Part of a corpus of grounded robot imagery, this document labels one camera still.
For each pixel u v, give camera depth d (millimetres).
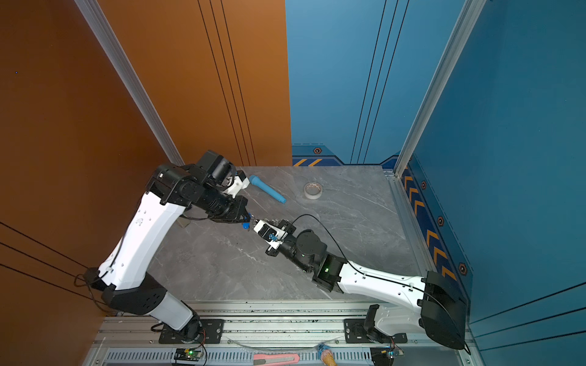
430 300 409
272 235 527
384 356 707
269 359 685
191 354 706
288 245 580
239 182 602
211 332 738
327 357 667
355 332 724
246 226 637
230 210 549
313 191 1122
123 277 396
